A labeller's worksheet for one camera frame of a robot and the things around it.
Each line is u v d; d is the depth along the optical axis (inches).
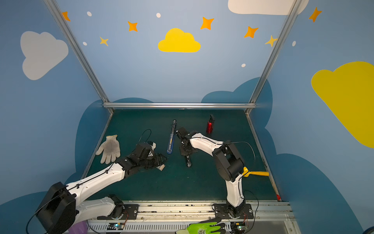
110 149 38.7
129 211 29.5
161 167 35.2
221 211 29.5
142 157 25.7
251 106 46.3
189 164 35.7
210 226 27.8
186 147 28.0
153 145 31.0
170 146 38.7
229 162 20.0
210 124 39.9
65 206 15.5
